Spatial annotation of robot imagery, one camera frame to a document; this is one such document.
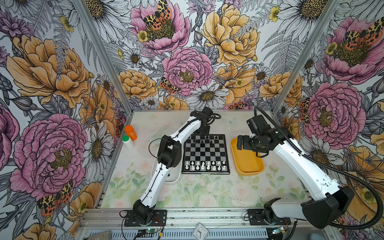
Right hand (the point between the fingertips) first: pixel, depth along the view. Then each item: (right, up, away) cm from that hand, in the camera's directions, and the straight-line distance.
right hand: (247, 150), depth 76 cm
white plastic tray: (-38, -15, +10) cm, 42 cm away
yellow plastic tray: (+5, -10, +15) cm, 19 cm away
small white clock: (-23, -36, -7) cm, 43 cm away
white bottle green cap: (-68, +1, +19) cm, 70 cm away
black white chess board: (-20, -6, +21) cm, 29 cm away
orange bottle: (-68, +8, +24) cm, 72 cm away
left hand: (-22, +5, +24) cm, 33 cm away
